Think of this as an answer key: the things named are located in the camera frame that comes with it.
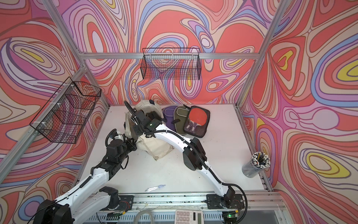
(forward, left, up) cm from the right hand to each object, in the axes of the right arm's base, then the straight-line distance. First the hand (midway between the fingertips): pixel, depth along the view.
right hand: (139, 128), depth 88 cm
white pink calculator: (-46, -27, -14) cm, 55 cm away
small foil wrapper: (-32, -9, -14) cm, 36 cm away
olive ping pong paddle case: (+21, -28, -9) cm, 36 cm away
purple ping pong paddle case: (+21, -18, -9) cm, 29 cm away
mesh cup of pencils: (-24, -68, 0) cm, 73 cm away
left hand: (-7, +1, -1) cm, 7 cm away
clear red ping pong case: (+13, -40, -11) cm, 43 cm away
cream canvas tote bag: (-14, -12, -1) cm, 18 cm away
